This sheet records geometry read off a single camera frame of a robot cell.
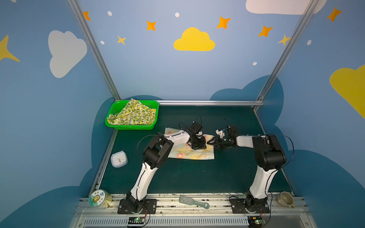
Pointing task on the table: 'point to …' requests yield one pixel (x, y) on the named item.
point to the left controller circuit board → (136, 220)
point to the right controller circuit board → (254, 222)
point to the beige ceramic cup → (285, 199)
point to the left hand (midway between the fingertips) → (210, 147)
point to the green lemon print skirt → (134, 113)
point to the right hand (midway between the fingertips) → (210, 143)
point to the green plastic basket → (117, 105)
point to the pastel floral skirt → (185, 151)
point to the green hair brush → (190, 201)
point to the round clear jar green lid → (100, 199)
